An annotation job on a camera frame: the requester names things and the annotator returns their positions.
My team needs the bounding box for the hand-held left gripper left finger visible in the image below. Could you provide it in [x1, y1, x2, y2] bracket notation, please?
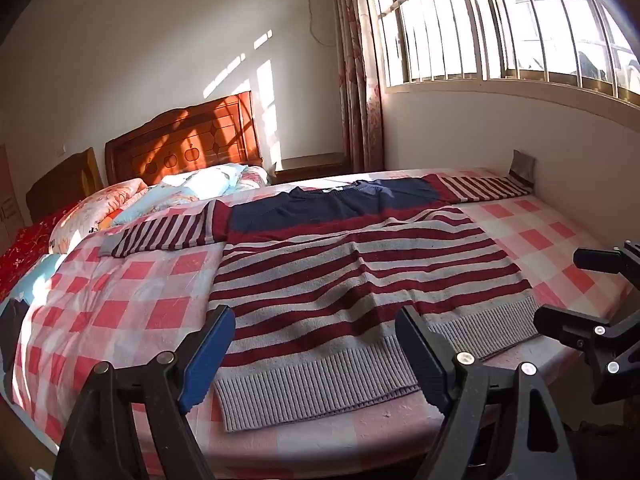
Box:
[52, 304, 236, 480]

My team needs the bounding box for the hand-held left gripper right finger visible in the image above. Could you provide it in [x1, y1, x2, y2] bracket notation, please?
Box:
[394, 305, 581, 480]

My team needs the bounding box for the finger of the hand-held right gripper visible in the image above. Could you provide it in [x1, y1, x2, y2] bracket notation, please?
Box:
[573, 241, 640, 277]
[534, 300, 640, 406]

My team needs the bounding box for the striped knit sweater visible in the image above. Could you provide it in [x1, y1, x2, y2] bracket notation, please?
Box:
[98, 174, 541, 434]

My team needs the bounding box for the red checkered bed sheet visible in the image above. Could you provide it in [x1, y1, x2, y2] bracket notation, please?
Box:
[0, 167, 636, 480]

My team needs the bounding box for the grey cloth piece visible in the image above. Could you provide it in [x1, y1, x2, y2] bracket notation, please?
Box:
[508, 149, 537, 192]

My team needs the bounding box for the light blue floral quilt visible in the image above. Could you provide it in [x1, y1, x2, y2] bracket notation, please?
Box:
[107, 164, 268, 226]

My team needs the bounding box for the floral pink pillow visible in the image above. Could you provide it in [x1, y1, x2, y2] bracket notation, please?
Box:
[48, 178, 149, 255]

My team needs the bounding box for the light blue bed sheet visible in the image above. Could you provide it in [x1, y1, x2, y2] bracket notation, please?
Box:
[7, 252, 67, 307]

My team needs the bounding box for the dark cloth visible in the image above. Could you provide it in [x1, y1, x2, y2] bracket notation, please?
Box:
[0, 297, 32, 377]

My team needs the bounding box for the orange wooden headboard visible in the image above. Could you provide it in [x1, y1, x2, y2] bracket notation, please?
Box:
[105, 91, 264, 186]

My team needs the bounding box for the wooden nightstand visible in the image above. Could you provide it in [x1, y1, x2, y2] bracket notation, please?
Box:
[270, 152, 351, 186]

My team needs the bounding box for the red floral blanket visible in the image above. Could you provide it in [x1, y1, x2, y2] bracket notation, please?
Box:
[0, 200, 83, 301]

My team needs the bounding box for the dark brown wooden headboard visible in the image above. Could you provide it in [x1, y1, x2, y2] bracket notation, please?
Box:
[26, 147, 104, 223]

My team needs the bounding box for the barred window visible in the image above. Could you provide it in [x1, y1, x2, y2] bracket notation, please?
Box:
[370, 0, 640, 100]

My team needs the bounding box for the pink floral curtain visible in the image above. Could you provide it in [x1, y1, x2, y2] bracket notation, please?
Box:
[330, 0, 387, 173]

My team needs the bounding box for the air conditioner wall cable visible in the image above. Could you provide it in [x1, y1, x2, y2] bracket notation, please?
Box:
[306, 0, 337, 47]

